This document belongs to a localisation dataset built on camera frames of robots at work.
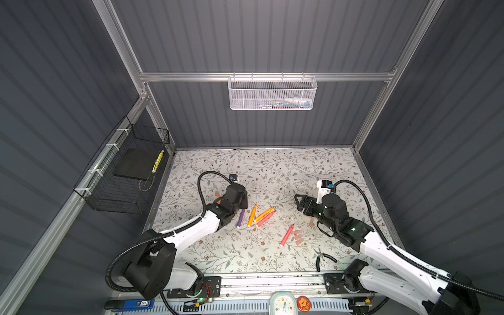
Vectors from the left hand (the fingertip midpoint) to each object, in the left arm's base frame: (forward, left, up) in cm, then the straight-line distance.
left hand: (242, 194), depth 88 cm
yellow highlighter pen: (+7, +33, +16) cm, 37 cm away
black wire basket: (-1, +45, +17) cm, 48 cm away
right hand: (-8, -25, +6) cm, 27 cm away
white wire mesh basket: (+68, -21, +11) cm, 72 cm away
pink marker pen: (-16, -20, -11) cm, 28 cm away
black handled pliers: (-26, -31, -11) cm, 42 cm away
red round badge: (-41, -21, -10) cm, 47 cm away
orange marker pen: (-6, -5, -10) cm, 13 cm away
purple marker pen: (-7, +1, -11) cm, 13 cm away
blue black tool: (-37, +44, -14) cm, 59 cm away
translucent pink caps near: (-18, -24, -10) cm, 32 cm away
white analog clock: (-41, -14, -8) cm, 44 cm away
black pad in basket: (+5, +39, +18) cm, 43 cm away
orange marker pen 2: (-6, -10, -10) cm, 15 cm away
